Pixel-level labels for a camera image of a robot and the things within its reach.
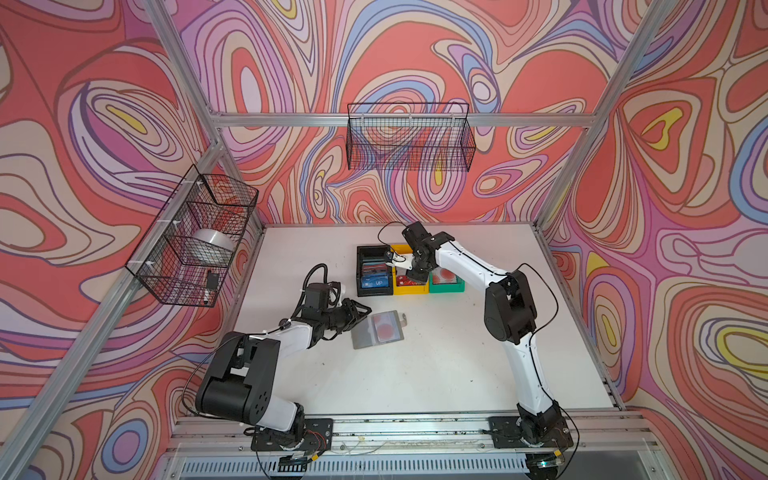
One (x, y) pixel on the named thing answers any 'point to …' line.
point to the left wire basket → (190, 248)
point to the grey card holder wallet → (364, 335)
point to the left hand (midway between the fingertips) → (372, 310)
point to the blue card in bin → (374, 281)
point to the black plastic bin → (373, 273)
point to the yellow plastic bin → (422, 289)
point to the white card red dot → (386, 327)
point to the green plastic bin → (444, 288)
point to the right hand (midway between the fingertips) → (419, 272)
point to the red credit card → (404, 280)
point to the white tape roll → (215, 236)
